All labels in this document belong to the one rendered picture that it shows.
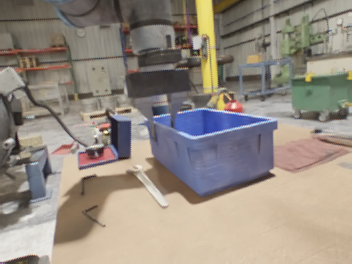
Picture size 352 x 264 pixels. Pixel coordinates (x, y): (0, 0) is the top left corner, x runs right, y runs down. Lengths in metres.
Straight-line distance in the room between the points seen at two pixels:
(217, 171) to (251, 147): 0.09
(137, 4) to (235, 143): 0.32
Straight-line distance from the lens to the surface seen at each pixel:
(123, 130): 0.69
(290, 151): 0.64
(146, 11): 0.49
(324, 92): 3.14
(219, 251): 0.34
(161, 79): 0.49
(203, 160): 0.42
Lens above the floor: 0.69
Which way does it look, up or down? 11 degrees down
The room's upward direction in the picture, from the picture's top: 6 degrees counter-clockwise
